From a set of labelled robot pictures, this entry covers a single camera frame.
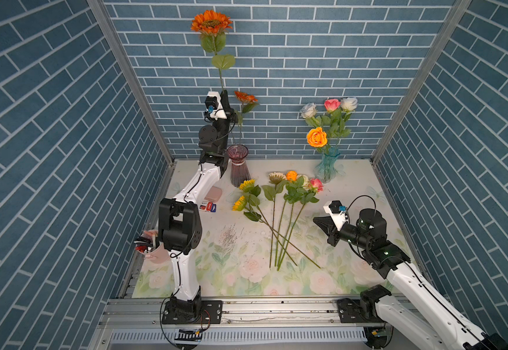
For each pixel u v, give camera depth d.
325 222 0.69
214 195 1.05
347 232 0.65
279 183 1.05
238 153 1.00
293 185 1.08
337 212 0.63
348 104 0.94
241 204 0.96
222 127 0.68
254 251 0.89
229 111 0.69
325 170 1.08
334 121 0.96
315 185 1.05
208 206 1.00
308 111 0.89
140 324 0.75
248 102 0.89
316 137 0.82
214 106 0.62
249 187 1.05
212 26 0.54
